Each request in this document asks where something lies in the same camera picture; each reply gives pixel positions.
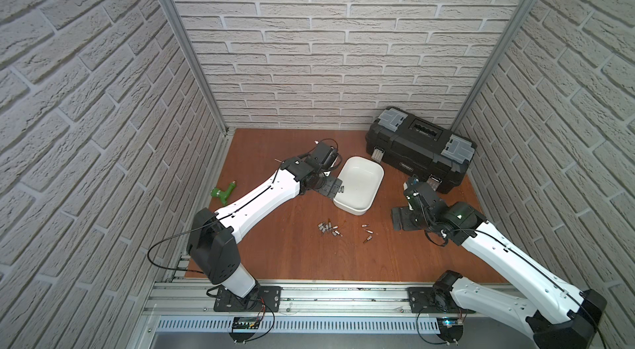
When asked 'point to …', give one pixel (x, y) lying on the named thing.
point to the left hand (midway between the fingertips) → (328, 177)
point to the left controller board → (243, 328)
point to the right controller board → (451, 329)
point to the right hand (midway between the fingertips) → (408, 214)
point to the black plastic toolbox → (427, 150)
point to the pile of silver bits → (327, 227)
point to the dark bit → (369, 238)
